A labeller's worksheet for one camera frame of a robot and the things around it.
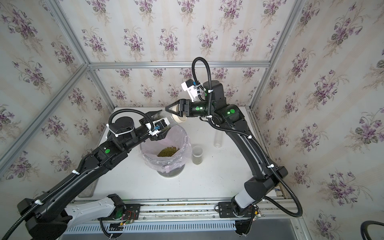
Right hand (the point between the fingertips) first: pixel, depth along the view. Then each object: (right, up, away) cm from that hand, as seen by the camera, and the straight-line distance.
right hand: (174, 110), depth 59 cm
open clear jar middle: (+10, -23, +23) cm, 35 cm away
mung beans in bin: (-8, -24, +32) cm, 41 cm away
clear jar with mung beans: (+25, -16, +41) cm, 51 cm away
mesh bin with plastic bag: (-4, -25, +8) cm, 26 cm away
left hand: (-6, -2, +5) cm, 8 cm away
